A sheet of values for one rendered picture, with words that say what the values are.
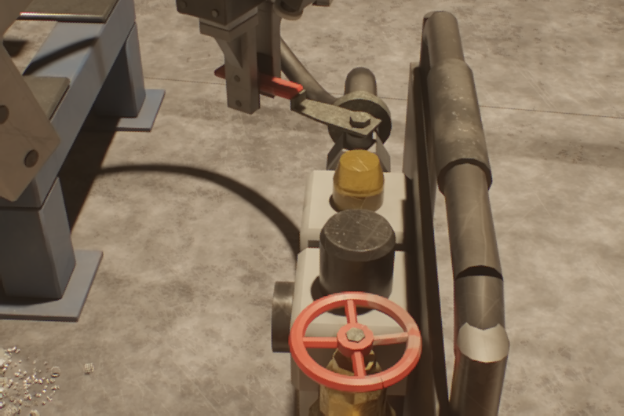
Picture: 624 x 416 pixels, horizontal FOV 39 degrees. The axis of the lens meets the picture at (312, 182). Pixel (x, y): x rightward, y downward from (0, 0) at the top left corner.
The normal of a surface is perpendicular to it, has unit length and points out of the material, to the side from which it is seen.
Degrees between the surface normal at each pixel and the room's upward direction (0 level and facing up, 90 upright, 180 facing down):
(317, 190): 0
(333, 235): 0
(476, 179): 15
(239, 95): 90
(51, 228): 90
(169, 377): 0
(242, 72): 90
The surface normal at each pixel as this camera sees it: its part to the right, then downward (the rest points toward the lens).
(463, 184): -0.26, -0.79
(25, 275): -0.06, 0.58
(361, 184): 0.07, 0.32
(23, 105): 0.88, 0.36
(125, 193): 0.00, -0.81
